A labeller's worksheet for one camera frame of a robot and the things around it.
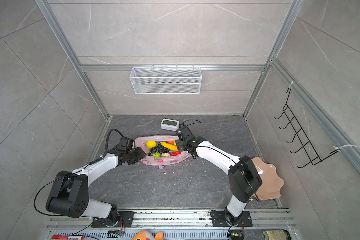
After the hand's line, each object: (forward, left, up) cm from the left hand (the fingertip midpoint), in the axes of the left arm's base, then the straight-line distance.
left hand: (144, 151), depth 91 cm
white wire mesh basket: (+42, -14, +23) cm, 50 cm away
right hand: (+4, -25, +6) cm, 26 cm away
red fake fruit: (-1, -19, -1) cm, 20 cm away
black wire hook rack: (-22, -75, +28) cm, 83 cm away
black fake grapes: (+3, -9, -2) cm, 10 cm away
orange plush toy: (-43, -6, +1) cm, 43 cm away
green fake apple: (-2, -7, 0) cm, 8 cm away
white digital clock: (+24, -16, -2) cm, 28 cm away
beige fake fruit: (-2, -13, -1) cm, 13 cm away
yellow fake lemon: (+7, -3, -3) cm, 8 cm away
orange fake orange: (+8, -17, -1) cm, 18 cm away
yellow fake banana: (+3, -15, +1) cm, 16 cm away
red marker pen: (-41, +35, -6) cm, 54 cm away
